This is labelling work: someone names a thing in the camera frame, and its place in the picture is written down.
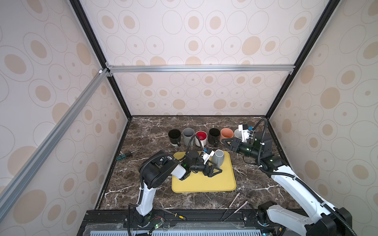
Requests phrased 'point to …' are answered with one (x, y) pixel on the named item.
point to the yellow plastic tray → (225, 180)
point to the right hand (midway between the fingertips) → (224, 141)
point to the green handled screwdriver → (127, 154)
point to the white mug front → (202, 136)
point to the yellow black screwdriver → (175, 214)
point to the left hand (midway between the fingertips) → (221, 168)
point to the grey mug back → (218, 157)
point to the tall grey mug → (187, 133)
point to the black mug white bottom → (174, 137)
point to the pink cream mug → (226, 133)
